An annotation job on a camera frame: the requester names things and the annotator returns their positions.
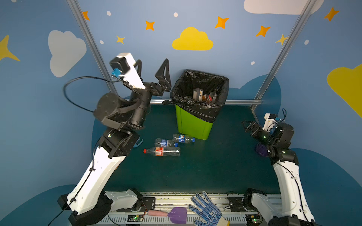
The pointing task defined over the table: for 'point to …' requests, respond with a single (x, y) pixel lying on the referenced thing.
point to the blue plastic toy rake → (135, 145)
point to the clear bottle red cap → (164, 151)
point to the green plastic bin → (193, 125)
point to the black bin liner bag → (182, 93)
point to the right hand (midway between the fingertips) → (248, 123)
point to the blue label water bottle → (165, 143)
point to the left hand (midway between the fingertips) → (154, 60)
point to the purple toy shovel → (178, 215)
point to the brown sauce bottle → (204, 97)
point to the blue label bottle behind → (182, 138)
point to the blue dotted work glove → (210, 213)
